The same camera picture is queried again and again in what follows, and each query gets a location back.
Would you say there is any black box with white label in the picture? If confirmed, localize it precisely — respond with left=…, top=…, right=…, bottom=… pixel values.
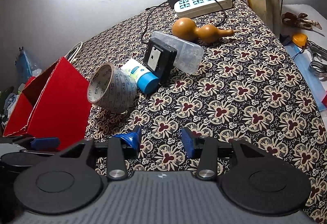
left=143, top=38, right=177, bottom=85

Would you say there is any tan paper bag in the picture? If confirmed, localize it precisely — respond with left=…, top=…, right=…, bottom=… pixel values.
left=246, top=0, right=282, bottom=37

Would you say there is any red brocade storage box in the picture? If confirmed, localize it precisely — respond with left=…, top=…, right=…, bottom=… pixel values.
left=3, top=57, right=91, bottom=150

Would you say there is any brown gourd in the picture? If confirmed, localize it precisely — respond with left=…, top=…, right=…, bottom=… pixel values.
left=172, top=17, right=240, bottom=44

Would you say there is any white power strip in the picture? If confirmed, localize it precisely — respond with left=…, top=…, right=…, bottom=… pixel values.
left=174, top=0, right=233, bottom=18

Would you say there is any clear plastic container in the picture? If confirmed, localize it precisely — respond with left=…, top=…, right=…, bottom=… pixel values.
left=151, top=31, right=204, bottom=74

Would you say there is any large printed tape roll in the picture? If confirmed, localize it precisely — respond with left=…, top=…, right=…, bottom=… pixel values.
left=87, top=63, right=137, bottom=114

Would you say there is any floral patterned tablecloth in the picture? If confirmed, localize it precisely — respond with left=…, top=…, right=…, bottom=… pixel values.
left=85, top=0, right=326, bottom=223

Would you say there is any white blue-capped cream tube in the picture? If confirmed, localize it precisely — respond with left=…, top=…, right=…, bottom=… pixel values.
left=121, top=59, right=159, bottom=95

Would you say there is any blue plastic bag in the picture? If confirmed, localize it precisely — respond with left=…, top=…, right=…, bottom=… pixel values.
left=15, top=47, right=42, bottom=84

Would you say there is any black cable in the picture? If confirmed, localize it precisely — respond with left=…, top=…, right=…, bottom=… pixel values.
left=141, top=0, right=228, bottom=45

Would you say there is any coiled white cable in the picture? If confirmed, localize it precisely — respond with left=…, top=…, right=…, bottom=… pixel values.
left=65, top=41, right=84, bottom=64

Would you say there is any pile of clothes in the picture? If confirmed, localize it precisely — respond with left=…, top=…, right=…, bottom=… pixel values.
left=1, top=86, right=19, bottom=127

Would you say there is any orange tape measure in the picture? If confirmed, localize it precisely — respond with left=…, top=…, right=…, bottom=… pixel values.
left=291, top=33, right=308, bottom=49

